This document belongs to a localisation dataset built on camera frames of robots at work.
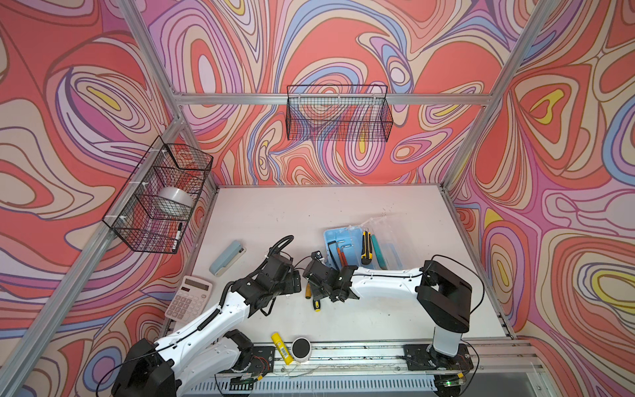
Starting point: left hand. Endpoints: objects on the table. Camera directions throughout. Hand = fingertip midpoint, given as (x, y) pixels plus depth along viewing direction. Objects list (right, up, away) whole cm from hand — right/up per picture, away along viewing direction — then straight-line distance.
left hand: (293, 277), depth 83 cm
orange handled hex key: (+18, +3, +11) cm, 22 cm away
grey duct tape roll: (-33, +26, -12) cm, 44 cm away
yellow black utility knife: (+26, +9, +5) cm, 28 cm away
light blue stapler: (-26, +5, +8) cm, 27 cm away
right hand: (+9, -6, +4) cm, 11 cm away
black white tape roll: (+3, -18, -11) cm, 22 cm away
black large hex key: (+13, +8, +13) cm, 19 cm away
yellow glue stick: (-2, -19, -9) cm, 21 cm away
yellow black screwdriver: (+8, -9, -1) cm, 12 cm away
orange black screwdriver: (+5, -3, -4) cm, 8 cm away
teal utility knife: (+32, +6, +13) cm, 35 cm away
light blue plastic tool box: (+23, +12, +16) cm, 31 cm away
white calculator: (-36, -8, +1) cm, 37 cm away
